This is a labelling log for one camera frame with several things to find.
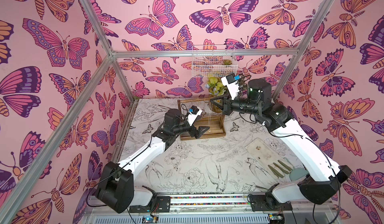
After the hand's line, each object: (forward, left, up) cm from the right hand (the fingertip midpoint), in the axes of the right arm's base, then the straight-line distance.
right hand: (213, 98), depth 62 cm
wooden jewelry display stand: (+19, 0, -44) cm, 48 cm away
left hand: (+1, +2, -19) cm, 19 cm away
